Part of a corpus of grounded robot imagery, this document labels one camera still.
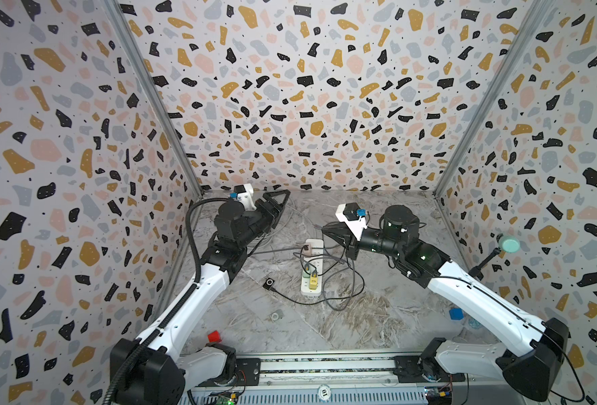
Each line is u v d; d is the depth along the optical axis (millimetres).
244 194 673
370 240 586
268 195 646
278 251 1006
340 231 614
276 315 835
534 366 380
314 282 856
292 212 1136
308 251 926
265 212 629
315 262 838
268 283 910
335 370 758
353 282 943
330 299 891
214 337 794
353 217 532
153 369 372
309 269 861
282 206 636
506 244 634
